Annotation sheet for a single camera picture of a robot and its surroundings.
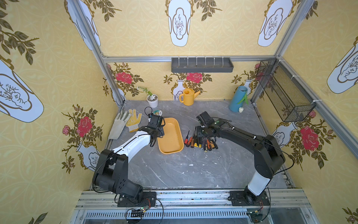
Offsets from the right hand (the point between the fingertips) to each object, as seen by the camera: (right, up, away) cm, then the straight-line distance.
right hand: (202, 130), depth 92 cm
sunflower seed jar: (-31, +12, +11) cm, 35 cm away
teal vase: (+28, +26, +8) cm, 39 cm away
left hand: (-33, 0, 0) cm, 33 cm away
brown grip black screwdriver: (-6, -9, +1) cm, 11 cm away
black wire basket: (+44, +17, -18) cm, 51 cm away
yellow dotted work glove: (-51, +4, +14) cm, 53 cm away
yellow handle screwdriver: (-2, -11, 0) cm, 11 cm away
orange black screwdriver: (-8, -8, +5) cm, 12 cm away
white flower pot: (-36, +21, +19) cm, 46 cm away
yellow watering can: (-9, +24, +21) cm, 33 cm away
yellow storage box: (-20, -9, +3) cm, 22 cm away
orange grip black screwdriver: (+7, -10, +3) cm, 12 cm away
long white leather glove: (-63, +2, +15) cm, 64 cm away
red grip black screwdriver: (-10, -7, +5) cm, 14 cm away
